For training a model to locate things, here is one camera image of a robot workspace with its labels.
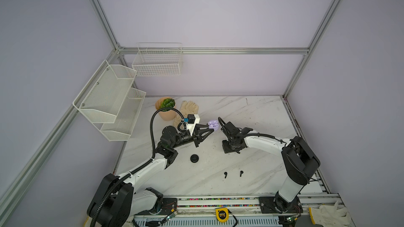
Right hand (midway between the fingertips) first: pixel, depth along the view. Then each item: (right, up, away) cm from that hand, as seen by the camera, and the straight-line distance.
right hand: (225, 148), depth 90 cm
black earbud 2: (+8, -12, -6) cm, 16 cm away
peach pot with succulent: (-37, +28, +11) cm, 48 cm away
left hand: (-8, +14, -19) cm, 25 cm away
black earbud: (0, -12, -6) cm, 14 cm away
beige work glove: (-25, +24, +23) cm, 41 cm away
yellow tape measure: (-4, -25, -20) cm, 32 cm away
